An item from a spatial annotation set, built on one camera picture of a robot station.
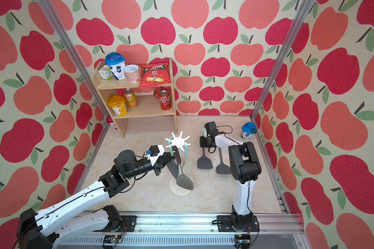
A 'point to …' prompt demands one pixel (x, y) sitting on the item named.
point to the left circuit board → (112, 238)
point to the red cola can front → (165, 101)
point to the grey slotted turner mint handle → (204, 162)
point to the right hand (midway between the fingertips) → (204, 145)
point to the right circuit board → (242, 241)
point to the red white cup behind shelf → (109, 120)
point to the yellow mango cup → (118, 105)
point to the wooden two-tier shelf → (157, 102)
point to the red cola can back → (156, 92)
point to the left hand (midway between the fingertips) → (174, 158)
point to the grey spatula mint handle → (221, 168)
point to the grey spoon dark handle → (182, 179)
